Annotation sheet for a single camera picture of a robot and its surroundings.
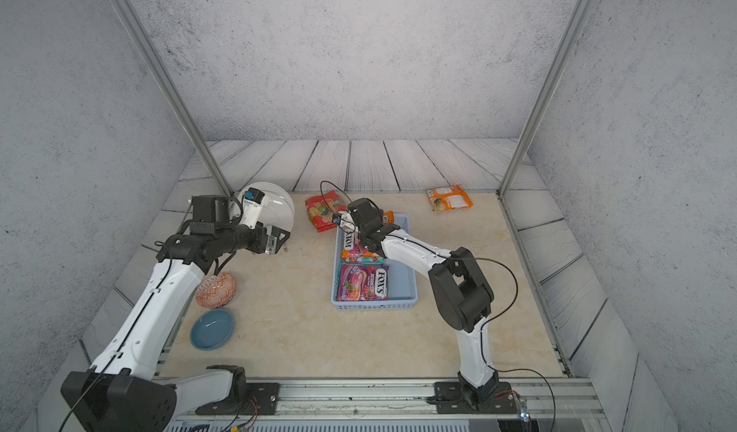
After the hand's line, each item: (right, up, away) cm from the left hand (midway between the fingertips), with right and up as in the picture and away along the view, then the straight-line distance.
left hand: (277, 227), depth 77 cm
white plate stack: (-7, +5, +22) cm, 23 cm away
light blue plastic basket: (+35, -18, +18) cm, 43 cm away
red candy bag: (+5, +5, +34) cm, 35 cm away
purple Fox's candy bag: (+22, -17, +10) cm, 30 cm away
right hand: (+25, +5, +16) cm, 30 cm away
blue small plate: (-22, -30, +7) cm, 38 cm away
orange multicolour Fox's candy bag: (+19, -10, +22) cm, 30 cm away
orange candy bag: (+56, +10, +41) cm, 70 cm away
